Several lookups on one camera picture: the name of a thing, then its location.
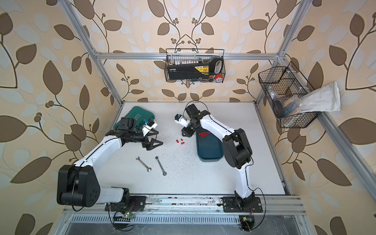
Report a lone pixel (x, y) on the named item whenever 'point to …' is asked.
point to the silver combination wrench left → (147, 168)
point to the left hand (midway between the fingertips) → (159, 137)
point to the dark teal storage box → (209, 148)
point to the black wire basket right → (282, 87)
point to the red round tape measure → (218, 78)
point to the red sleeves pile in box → (203, 134)
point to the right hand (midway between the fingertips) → (186, 131)
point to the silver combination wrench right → (164, 173)
